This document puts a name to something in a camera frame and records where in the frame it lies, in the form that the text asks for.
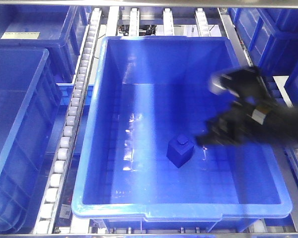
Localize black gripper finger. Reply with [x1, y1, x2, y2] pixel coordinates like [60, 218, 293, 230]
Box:
[195, 132, 226, 147]
[205, 113, 226, 132]

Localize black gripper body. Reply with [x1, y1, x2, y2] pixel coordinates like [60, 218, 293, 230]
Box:
[221, 98, 267, 147]

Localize blue plastic box slanted corners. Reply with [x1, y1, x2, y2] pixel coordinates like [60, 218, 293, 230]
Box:
[166, 134, 196, 169]

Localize large blue plastic bin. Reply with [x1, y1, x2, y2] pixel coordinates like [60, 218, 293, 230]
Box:
[71, 36, 293, 234]

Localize steel rack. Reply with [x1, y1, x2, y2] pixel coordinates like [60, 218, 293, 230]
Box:
[0, 0, 298, 238]

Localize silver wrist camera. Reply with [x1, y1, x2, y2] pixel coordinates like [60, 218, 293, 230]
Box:
[209, 66, 274, 102]

